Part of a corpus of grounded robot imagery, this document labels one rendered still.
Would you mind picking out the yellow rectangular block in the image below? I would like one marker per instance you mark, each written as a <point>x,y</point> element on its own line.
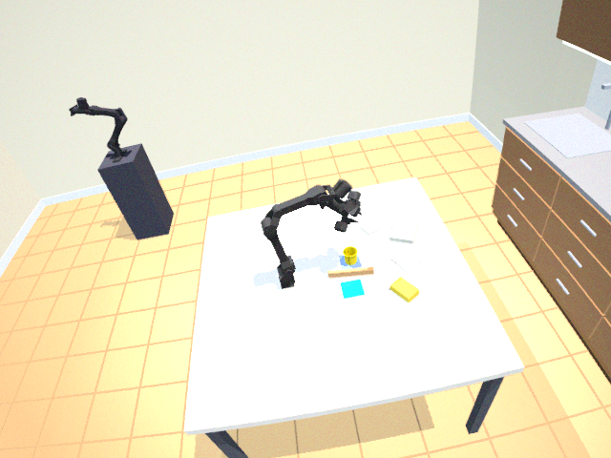
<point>404,290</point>

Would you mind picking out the yellow cup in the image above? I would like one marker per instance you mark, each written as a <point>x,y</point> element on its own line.
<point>350,254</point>

